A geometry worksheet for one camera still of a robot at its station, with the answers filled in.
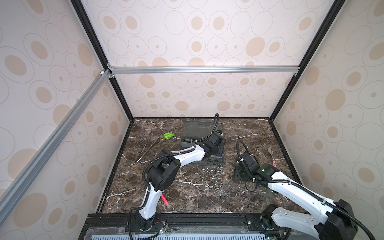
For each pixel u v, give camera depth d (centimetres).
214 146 73
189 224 75
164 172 51
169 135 109
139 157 96
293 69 91
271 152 100
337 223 38
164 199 81
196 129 113
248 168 61
